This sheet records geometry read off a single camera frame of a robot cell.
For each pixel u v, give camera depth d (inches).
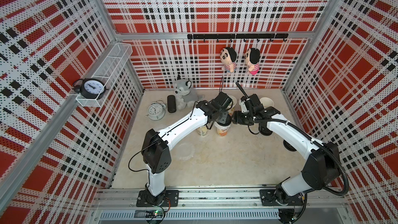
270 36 34.8
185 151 35.7
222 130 33.9
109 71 32.0
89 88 25.0
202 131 34.9
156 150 17.9
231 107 26.4
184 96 40.3
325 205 29.0
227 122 32.1
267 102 36.8
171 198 29.0
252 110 25.3
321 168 16.7
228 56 35.7
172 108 42.8
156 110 41.1
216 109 23.1
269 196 29.0
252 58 36.8
